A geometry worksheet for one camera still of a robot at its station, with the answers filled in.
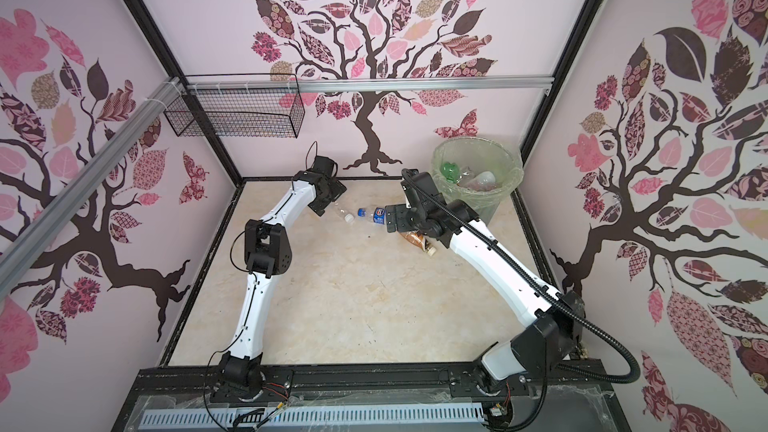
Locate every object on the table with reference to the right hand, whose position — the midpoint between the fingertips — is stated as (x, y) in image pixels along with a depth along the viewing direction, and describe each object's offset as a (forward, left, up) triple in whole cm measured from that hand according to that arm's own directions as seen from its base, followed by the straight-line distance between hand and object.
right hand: (404, 209), depth 78 cm
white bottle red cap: (+19, -28, -10) cm, 35 cm away
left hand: (+23, +24, -21) cm, 39 cm away
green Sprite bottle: (+21, -17, -7) cm, 28 cm away
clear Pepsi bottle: (+15, +8, -21) cm, 27 cm away
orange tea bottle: (+5, -5, -22) cm, 23 cm away
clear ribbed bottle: (+17, +21, -23) cm, 36 cm away
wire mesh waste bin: (+23, -26, -8) cm, 36 cm away
